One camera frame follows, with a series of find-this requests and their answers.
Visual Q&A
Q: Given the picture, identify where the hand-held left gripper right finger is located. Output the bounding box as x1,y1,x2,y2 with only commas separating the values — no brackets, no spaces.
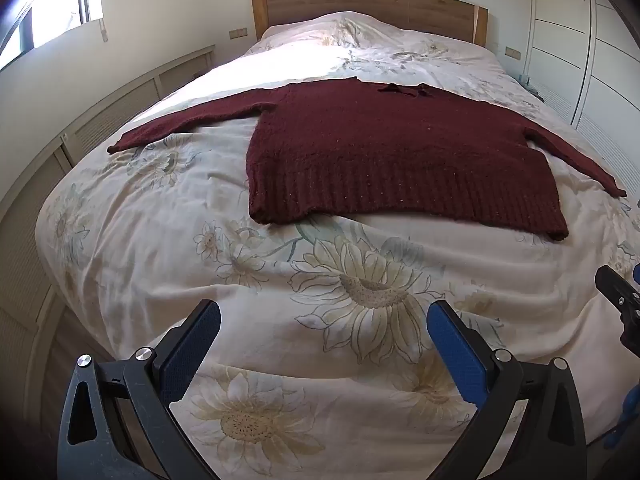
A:
426,300,588,480

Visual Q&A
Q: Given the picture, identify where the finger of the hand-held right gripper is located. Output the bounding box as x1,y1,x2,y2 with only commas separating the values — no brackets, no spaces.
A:
595,265,640,313

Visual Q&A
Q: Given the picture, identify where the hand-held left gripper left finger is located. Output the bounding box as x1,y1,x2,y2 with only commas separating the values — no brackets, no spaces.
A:
57,299,222,480

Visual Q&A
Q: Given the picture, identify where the maroon knit sweater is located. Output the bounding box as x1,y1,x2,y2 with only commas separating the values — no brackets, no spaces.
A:
107,78,628,242

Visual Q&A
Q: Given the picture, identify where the person's right hand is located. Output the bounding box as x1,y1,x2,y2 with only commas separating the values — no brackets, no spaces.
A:
604,385,640,452

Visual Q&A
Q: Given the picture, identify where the floral sunflower duvet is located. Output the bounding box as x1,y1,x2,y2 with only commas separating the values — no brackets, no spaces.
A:
35,10,640,476

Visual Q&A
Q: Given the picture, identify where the white wardrobe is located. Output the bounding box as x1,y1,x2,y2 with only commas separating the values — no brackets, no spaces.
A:
520,0,640,196

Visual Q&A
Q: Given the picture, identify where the wooden headboard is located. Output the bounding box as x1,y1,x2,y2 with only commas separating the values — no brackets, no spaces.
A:
251,0,488,48

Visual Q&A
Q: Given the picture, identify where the window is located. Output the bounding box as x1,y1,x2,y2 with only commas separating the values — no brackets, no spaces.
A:
0,0,103,71

